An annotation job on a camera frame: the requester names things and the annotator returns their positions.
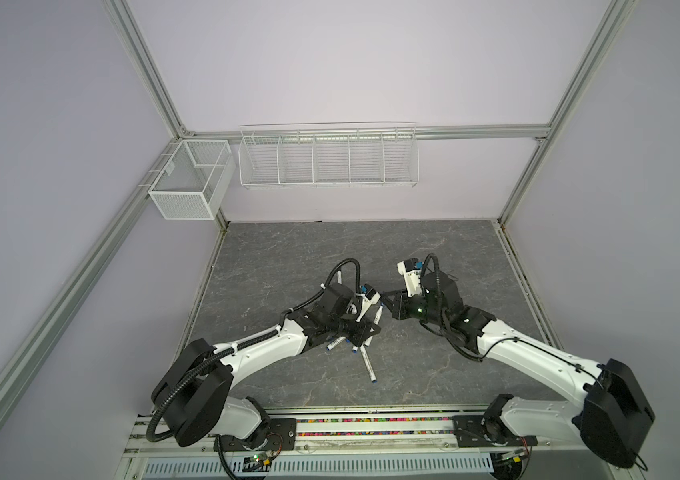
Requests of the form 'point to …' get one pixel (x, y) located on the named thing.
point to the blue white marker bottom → (368, 364)
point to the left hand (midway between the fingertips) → (377, 332)
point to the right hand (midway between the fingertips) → (381, 298)
